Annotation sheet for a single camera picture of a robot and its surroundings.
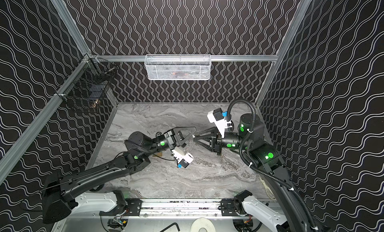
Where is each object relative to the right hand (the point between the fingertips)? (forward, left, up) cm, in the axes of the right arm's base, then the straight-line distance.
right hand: (195, 137), depth 55 cm
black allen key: (-24, +12, -39) cm, 47 cm away
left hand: (+1, +1, +9) cm, 9 cm away
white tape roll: (-22, -3, -40) cm, 46 cm away
